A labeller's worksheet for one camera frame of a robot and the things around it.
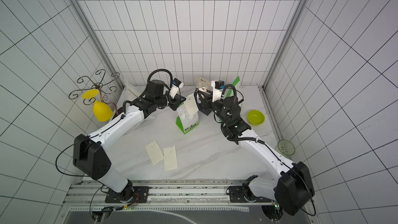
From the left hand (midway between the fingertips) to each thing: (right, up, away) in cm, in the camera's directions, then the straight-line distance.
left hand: (183, 101), depth 81 cm
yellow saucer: (-45, +4, -7) cm, 45 cm away
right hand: (+10, +7, -10) cm, 16 cm away
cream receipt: (+4, -2, +1) cm, 5 cm away
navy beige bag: (+9, +11, +11) cm, 18 cm away
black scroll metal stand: (-44, +8, -3) cm, 45 cm away
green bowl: (+45, -11, +17) cm, 49 cm away
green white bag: (0, -11, +4) cm, 12 cm away
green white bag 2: (+30, +11, +8) cm, 33 cm away
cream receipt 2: (-17, -30, +6) cm, 35 cm away
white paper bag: (-35, +4, +13) cm, 38 cm away
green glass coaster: (+53, -23, -6) cm, 58 cm away
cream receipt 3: (-7, -33, +3) cm, 34 cm away
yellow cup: (-43, -5, -1) cm, 44 cm away
